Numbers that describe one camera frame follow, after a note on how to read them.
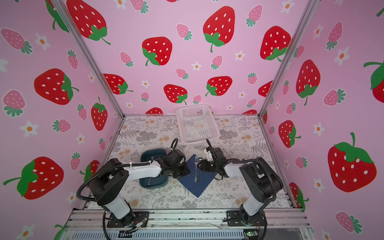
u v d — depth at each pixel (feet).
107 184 1.51
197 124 3.75
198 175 2.94
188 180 2.88
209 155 2.86
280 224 2.40
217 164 2.44
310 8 2.27
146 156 3.07
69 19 2.36
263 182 1.56
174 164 2.39
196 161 3.11
